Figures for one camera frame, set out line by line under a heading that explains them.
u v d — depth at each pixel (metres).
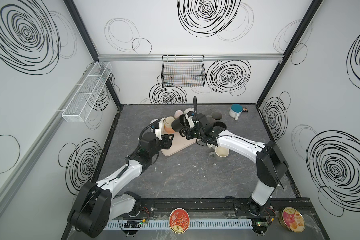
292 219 0.68
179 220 0.68
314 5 0.71
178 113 1.02
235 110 1.08
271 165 0.46
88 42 0.83
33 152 0.52
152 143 0.65
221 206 0.75
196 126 0.67
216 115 1.00
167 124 0.98
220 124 0.96
